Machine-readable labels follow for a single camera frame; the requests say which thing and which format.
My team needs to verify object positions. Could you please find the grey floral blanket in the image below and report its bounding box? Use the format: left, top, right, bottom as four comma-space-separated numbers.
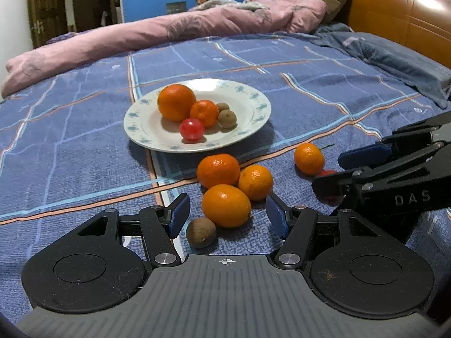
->
190, 0, 268, 13

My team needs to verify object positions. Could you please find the blue plaid bed sheet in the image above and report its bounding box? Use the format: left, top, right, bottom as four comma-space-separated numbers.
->
0, 32, 451, 324

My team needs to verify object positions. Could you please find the red cherry tomato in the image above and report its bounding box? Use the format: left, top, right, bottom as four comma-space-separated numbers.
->
180, 118, 205, 141
315, 169, 344, 205

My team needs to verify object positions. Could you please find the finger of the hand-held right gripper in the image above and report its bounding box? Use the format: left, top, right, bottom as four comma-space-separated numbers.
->
312, 141, 451, 203
337, 113, 451, 170

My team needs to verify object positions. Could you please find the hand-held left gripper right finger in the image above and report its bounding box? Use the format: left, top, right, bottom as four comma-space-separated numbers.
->
265, 194, 406, 270

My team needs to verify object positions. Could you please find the pink floral quilt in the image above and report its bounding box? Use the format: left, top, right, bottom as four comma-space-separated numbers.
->
0, 0, 328, 97

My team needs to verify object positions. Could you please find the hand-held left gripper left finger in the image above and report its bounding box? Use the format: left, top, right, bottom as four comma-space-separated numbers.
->
46, 194, 191, 270

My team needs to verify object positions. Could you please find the brown wooden door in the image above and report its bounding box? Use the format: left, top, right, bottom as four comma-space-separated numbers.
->
27, 0, 67, 48

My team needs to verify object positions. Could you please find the small mandarin with stem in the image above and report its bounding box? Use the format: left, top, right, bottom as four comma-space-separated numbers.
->
294, 142, 335, 175

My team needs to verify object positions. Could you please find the white floral-rim plate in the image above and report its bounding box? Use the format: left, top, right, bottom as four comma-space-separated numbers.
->
123, 78, 272, 154

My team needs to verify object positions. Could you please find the large orange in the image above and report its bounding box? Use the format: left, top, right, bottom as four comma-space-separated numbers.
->
157, 84, 197, 122

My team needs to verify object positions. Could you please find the kiwi on bed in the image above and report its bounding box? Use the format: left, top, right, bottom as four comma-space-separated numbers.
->
186, 217, 216, 249

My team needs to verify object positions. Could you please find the blue-grey pillow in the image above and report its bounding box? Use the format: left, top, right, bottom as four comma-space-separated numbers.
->
310, 23, 451, 110

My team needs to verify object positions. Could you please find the wooden headboard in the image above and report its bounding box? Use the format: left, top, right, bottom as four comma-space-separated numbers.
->
287, 0, 451, 67

